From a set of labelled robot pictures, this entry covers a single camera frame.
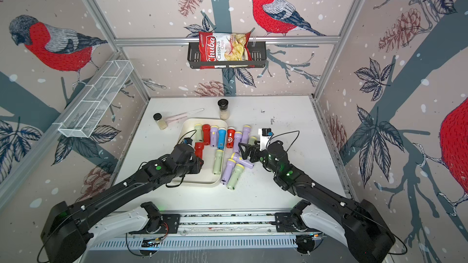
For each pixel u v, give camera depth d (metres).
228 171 0.85
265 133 0.70
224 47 0.88
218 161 0.88
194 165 0.70
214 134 0.98
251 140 0.96
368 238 0.40
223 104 1.03
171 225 0.73
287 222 0.73
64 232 0.38
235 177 0.83
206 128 1.01
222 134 1.00
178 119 1.10
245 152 0.71
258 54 0.95
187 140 0.73
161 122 1.01
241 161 0.89
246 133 1.00
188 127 1.03
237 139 0.98
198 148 0.81
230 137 0.98
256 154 0.71
